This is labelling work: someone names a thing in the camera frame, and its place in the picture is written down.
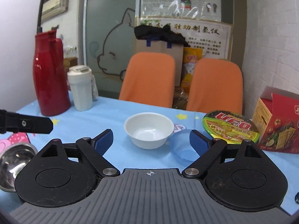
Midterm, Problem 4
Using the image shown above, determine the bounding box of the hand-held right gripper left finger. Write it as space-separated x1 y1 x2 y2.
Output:
35 129 121 177

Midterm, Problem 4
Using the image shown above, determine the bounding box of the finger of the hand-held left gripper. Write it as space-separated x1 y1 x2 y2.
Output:
0 109 54 134

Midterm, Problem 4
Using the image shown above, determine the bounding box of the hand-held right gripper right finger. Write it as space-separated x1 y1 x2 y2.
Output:
183 130 267 178

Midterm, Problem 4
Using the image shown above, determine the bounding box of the small blue plastic bowl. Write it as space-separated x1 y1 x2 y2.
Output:
169 129 204 162

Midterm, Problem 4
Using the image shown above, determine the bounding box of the white bowl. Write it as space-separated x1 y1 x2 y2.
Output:
124 112 174 149

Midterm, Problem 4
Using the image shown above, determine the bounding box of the stainless steel bowl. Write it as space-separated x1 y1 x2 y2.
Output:
0 144 38 193

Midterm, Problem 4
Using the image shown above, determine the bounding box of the blue cartoon printed tablecloth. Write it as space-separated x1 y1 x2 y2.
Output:
0 91 299 217

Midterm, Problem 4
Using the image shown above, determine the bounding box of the instant noodle cup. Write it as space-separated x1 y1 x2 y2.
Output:
202 110 261 145

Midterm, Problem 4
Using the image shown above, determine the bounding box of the red thermos jug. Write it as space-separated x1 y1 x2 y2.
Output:
33 30 72 116

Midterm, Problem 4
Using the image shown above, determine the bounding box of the white tumbler with lid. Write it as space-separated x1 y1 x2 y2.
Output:
67 65 97 111

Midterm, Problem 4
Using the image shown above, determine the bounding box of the orange chair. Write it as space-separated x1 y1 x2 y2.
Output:
118 52 176 108
186 58 243 115

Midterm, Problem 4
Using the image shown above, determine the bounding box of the yellow snack bag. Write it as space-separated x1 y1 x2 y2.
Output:
181 47 204 92

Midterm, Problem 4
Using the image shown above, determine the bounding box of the red cracker box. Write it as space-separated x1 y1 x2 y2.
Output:
252 86 299 154

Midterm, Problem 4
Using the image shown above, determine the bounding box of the cardboard box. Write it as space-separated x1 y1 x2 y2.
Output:
134 39 184 87

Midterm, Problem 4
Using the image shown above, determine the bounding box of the black cloth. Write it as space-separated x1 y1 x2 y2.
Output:
134 24 190 47

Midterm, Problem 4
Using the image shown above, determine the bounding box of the white air conditioner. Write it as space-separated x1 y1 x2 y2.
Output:
41 0 69 21

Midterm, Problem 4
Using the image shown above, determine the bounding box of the frosted glass door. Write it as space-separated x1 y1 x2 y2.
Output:
79 0 247 99

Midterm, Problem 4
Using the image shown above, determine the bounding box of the calligraphy wall poster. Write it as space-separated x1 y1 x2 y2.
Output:
138 16 234 61

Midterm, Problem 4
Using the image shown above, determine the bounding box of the laminated wall poster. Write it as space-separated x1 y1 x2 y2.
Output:
140 0 222 21

